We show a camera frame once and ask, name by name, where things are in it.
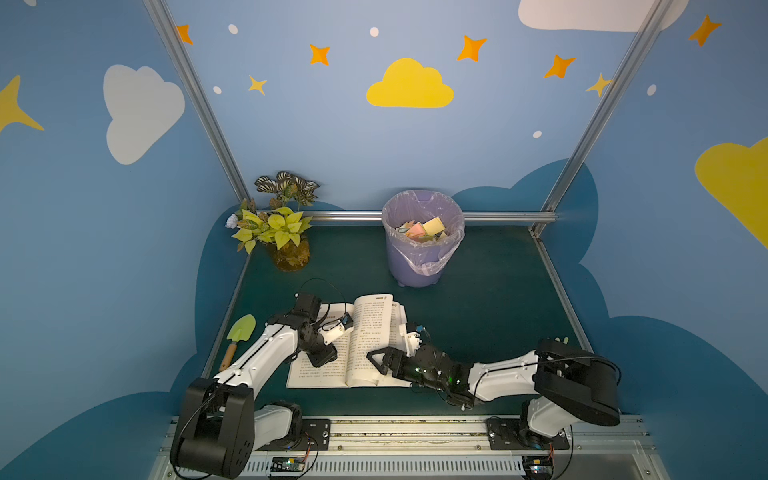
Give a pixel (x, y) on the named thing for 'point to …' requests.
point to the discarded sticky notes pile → (428, 231)
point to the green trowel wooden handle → (241, 331)
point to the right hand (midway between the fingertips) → (377, 356)
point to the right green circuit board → (538, 467)
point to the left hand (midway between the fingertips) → (327, 345)
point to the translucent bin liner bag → (421, 205)
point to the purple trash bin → (408, 276)
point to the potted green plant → (278, 225)
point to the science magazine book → (377, 320)
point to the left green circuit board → (287, 464)
